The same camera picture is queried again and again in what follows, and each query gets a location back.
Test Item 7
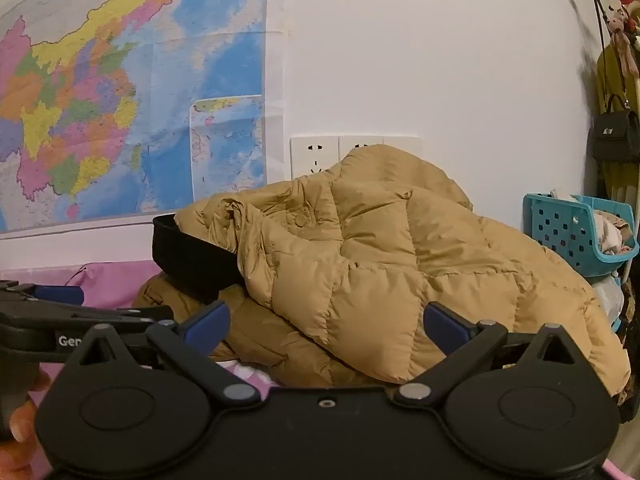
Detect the white wall socket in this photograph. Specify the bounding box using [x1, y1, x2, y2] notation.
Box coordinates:
[382, 135, 424, 159]
[338, 135, 386, 162]
[291, 134, 342, 179]

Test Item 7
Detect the pink bed sheet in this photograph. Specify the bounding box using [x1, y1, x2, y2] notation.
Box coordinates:
[0, 260, 281, 480]

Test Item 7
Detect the pink plush toy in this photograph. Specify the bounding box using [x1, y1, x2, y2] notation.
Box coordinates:
[606, 0, 640, 80]

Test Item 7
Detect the black handbag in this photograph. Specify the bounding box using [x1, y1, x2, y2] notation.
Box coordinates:
[592, 94, 640, 164]

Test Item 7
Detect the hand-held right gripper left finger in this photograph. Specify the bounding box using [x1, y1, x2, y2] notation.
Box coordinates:
[66, 300, 262, 409]

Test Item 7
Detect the colourful wall map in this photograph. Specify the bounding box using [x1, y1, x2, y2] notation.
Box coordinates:
[0, 0, 291, 235]

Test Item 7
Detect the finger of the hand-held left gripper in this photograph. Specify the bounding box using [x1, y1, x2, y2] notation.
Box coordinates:
[0, 280, 85, 307]

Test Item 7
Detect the tan down jacket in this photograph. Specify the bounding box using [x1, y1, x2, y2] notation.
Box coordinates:
[131, 144, 632, 408]

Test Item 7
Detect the yellow-green hanging garment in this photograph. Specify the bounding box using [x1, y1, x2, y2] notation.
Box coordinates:
[595, 42, 640, 202]

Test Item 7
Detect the person's left hand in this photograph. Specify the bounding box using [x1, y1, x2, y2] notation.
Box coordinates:
[0, 366, 52, 467]

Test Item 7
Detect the blue plastic laundry basket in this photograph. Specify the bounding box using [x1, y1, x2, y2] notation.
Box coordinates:
[523, 192, 640, 279]

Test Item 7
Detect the clothes pile in basket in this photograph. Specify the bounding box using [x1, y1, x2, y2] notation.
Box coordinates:
[549, 189, 639, 257]

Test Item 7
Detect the white plastic bag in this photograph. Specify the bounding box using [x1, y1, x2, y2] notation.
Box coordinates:
[594, 275, 626, 322]

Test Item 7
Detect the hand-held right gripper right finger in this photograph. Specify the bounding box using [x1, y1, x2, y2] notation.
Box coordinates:
[393, 301, 582, 409]

